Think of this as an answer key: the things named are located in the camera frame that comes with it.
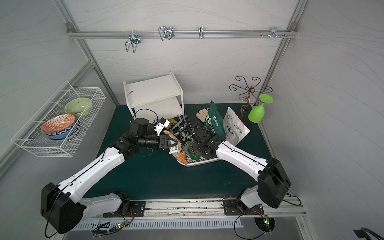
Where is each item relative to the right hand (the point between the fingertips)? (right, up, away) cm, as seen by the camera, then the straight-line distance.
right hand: (199, 145), depth 84 cm
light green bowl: (-61, +21, -10) cm, 66 cm away
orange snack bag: (-10, 0, -16) cm, 19 cm away
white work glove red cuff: (+3, +18, +31) cm, 36 cm away
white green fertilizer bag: (+20, +9, -3) cm, 22 cm away
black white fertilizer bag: (-9, +8, +3) cm, 13 cm away
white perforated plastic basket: (-4, -9, -3) cm, 11 cm away
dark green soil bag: (+9, +15, -8) cm, 20 cm away
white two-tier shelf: (-23, +25, -7) cm, 35 cm away
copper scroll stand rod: (+30, +32, +2) cm, 44 cm away
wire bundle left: (-47, -38, -15) cm, 63 cm away
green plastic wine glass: (+34, +17, +2) cm, 38 cm away
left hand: (-11, +3, -15) cm, 18 cm away
